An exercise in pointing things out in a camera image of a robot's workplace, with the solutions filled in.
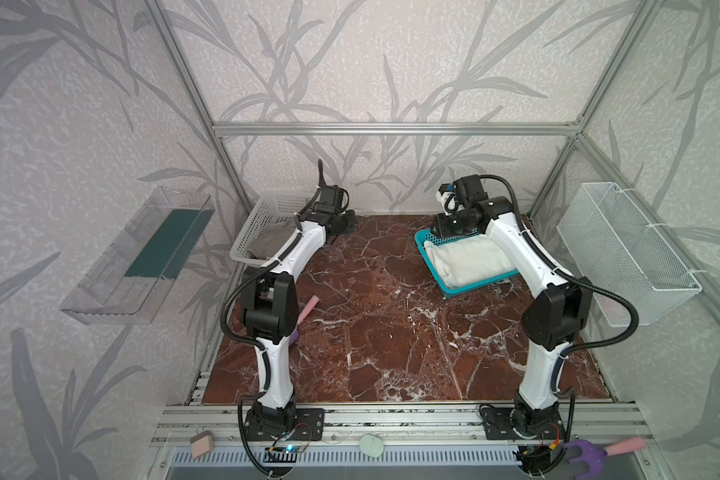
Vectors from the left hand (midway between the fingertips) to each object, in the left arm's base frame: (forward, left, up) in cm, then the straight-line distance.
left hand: (353, 210), depth 95 cm
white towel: (-8, -39, -15) cm, 43 cm away
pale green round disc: (-62, -7, -16) cm, 64 cm away
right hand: (-6, -25, +3) cm, 26 cm away
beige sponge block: (-61, +33, -16) cm, 72 cm away
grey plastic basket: (+16, +35, -17) cm, 42 cm away
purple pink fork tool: (-63, -59, -16) cm, 88 cm away
